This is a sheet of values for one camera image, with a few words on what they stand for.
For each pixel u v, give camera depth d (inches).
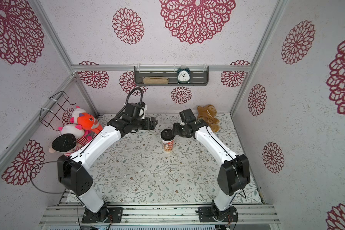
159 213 29.7
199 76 36.3
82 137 36.3
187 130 23.4
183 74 35.4
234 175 17.6
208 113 43.2
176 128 29.8
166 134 33.5
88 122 35.1
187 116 25.6
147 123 28.7
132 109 24.3
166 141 33.4
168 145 35.3
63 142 30.0
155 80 34.9
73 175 17.2
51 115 29.5
